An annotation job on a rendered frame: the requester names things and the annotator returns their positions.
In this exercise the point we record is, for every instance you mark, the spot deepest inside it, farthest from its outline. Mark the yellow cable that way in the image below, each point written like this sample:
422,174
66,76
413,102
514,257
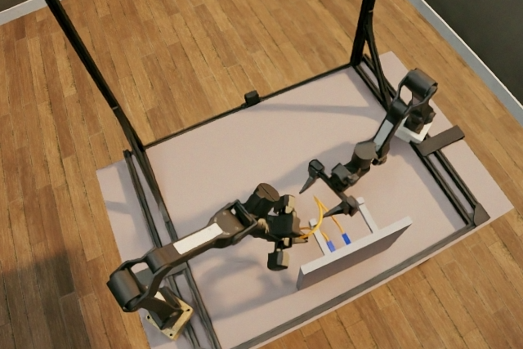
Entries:
344,235

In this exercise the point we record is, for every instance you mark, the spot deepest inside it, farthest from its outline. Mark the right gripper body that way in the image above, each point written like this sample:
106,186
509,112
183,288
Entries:
279,259

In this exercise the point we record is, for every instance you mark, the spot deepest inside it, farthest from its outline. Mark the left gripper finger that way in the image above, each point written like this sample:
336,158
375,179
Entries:
336,210
310,181

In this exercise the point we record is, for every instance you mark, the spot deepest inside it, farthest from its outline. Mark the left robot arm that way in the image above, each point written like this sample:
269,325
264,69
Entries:
419,115

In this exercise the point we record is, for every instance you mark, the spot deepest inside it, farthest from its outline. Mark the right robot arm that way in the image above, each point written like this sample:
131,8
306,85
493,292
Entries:
222,230

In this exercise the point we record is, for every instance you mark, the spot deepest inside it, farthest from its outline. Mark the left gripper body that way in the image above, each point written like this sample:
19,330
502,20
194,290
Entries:
336,183

